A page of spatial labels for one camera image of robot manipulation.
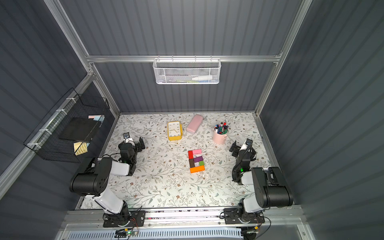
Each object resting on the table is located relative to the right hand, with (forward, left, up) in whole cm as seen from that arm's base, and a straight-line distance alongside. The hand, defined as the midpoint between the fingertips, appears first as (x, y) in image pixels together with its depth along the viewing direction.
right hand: (243, 144), depth 89 cm
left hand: (+3, +68, 0) cm, 68 cm away
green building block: (-7, +26, -11) cm, 29 cm away
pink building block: (0, +29, -10) cm, 30 cm away
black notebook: (-3, +87, +18) cm, 89 cm away
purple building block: (-5, +28, -10) cm, 30 cm away
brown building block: (-8, +31, -10) cm, 34 cm away
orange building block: (-12, +28, -11) cm, 32 cm away
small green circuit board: (-44, +59, -9) cm, 74 cm away
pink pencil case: (+24, +30, -9) cm, 39 cm away
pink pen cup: (+7, +13, 0) cm, 15 cm away
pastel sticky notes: (+5, +83, +17) cm, 85 cm away
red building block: (-2, +32, -10) cm, 34 cm away
